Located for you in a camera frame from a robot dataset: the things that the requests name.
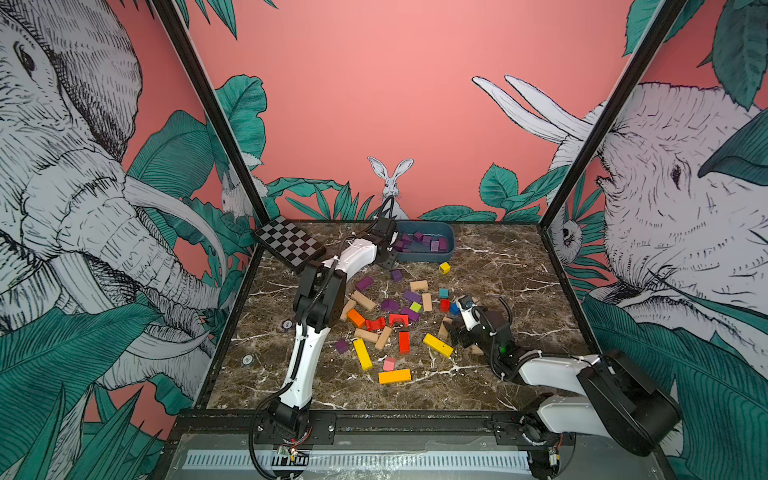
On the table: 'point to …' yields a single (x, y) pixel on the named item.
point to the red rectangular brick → (404, 343)
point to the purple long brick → (412, 296)
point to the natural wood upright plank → (348, 306)
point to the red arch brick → (394, 317)
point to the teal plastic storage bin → (425, 241)
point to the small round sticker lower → (247, 359)
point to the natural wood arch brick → (419, 285)
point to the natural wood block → (443, 332)
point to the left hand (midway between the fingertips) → (387, 251)
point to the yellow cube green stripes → (444, 267)
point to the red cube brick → (445, 305)
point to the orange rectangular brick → (356, 317)
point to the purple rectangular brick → (364, 283)
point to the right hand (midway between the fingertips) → (455, 310)
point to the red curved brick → (374, 325)
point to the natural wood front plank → (367, 335)
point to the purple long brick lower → (411, 313)
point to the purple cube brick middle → (396, 275)
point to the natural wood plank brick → (427, 302)
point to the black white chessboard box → (290, 243)
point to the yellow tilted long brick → (438, 345)
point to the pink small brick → (389, 364)
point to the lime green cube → (416, 307)
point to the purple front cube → (341, 346)
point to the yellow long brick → (364, 356)
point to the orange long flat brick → (394, 376)
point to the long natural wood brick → (362, 300)
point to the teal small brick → (444, 293)
